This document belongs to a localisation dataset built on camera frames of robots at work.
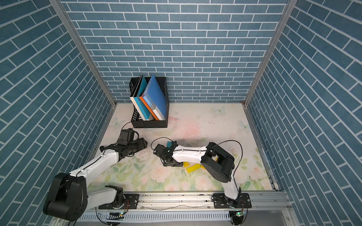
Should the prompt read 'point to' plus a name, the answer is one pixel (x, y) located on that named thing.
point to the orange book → (141, 98)
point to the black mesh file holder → (137, 120)
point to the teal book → (143, 83)
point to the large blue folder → (155, 94)
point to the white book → (132, 97)
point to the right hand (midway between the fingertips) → (171, 163)
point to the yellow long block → (185, 164)
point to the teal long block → (169, 144)
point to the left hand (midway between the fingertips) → (147, 144)
